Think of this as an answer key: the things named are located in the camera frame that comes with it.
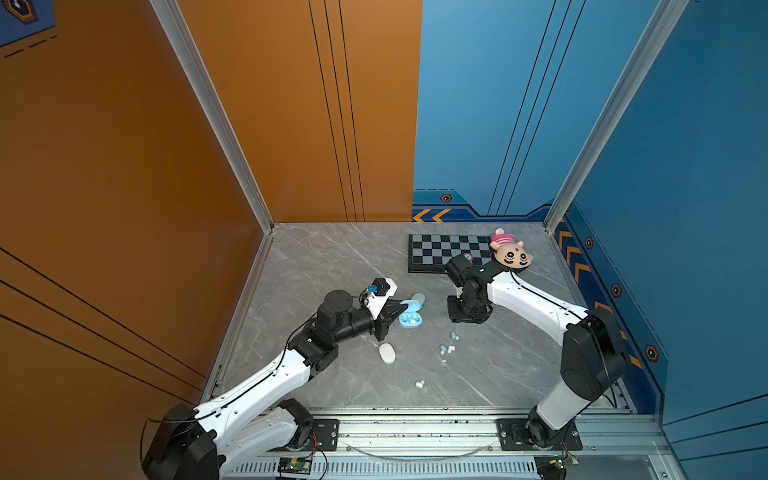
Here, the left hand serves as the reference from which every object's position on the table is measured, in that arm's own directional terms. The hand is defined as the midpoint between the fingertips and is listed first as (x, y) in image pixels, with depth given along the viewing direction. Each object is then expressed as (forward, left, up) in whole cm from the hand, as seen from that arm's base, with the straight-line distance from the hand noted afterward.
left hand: (404, 302), depth 72 cm
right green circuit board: (-30, -37, -22) cm, 52 cm away
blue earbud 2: (-3, -12, -21) cm, 25 cm away
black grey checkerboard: (+30, -10, -18) cm, 37 cm away
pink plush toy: (+27, -36, -13) cm, 47 cm away
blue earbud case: (-3, -2, -2) cm, 4 cm away
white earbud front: (-13, -5, -22) cm, 26 cm away
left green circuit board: (-31, +26, -25) cm, 47 cm away
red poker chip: (+30, -23, -18) cm, 42 cm away
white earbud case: (-4, +4, -21) cm, 22 cm away
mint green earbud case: (+14, -5, -21) cm, 25 cm away
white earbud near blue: (-3, -14, -21) cm, 26 cm away
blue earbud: (+1, -15, -21) cm, 26 cm away
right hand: (+3, -15, -15) cm, 21 cm away
